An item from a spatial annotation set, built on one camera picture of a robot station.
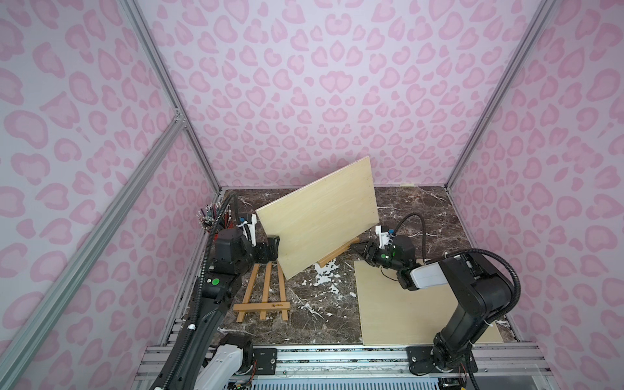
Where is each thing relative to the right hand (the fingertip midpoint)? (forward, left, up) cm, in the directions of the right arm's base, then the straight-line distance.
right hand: (355, 249), depth 89 cm
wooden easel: (-19, +31, -3) cm, 36 cm away
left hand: (-4, +29, +15) cm, 33 cm away
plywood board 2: (+4, +15, +13) cm, 20 cm away
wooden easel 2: (-3, +12, -3) cm, 13 cm away
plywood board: (-21, -11, -6) cm, 24 cm away
